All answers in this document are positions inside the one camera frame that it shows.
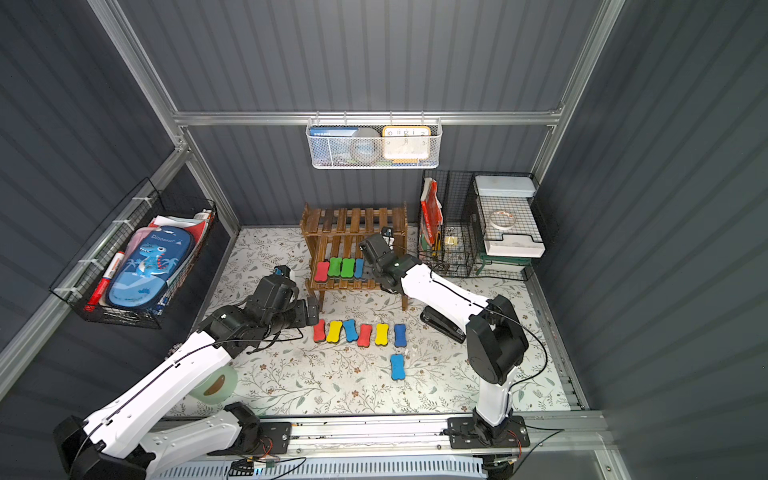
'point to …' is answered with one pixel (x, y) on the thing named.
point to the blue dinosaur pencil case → (153, 262)
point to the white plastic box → (514, 245)
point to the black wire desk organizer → (479, 224)
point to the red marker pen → (105, 281)
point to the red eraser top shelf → (319, 331)
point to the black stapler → (440, 322)
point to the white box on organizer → (505, 186)
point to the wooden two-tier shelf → (337, 233)
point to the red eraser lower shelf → (322, 271)
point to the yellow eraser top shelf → (334, 332)
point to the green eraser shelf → (335, 266)
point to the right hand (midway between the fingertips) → (380, 260)
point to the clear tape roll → (502, 220)
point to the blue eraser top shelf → (351, 330)
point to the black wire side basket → (148, 207)
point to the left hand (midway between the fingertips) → (304, 307)
